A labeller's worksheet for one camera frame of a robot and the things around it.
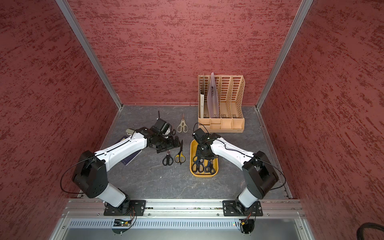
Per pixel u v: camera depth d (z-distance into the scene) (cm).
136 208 74
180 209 76
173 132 104
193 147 90
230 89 106
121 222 72
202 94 87
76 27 77
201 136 69
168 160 92
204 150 63
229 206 74
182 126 107
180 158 92
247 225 72
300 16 74
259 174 44
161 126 68
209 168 85
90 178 44
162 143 72
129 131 101
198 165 87
